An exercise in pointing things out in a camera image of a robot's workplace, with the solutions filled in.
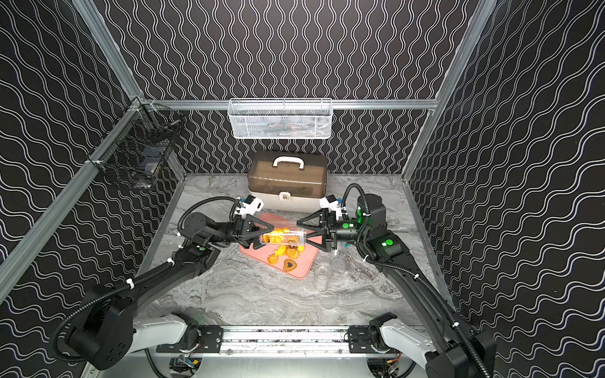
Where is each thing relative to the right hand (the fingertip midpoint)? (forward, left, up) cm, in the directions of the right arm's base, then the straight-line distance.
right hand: (300, 231), depth 62 cm
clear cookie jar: (-3, +1, +1) cm, 3 cm away
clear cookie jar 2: (+2, -7, -32) cm, 33 cm away
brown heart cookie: (+5, +6, -32) cm, 33 cm away
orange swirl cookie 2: (+10, +4, -31) cm, 33 cm away
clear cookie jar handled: (+6, -13, -32) cm, 36 cm away
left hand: (-2, +8, +1) cm, 8 cm away
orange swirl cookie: (+7, +12, -31) cm, 34 cm away
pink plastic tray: (+7, +3, -32) cm, 32 cm away
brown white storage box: (+30, +6, -11) cm, 32 cm away
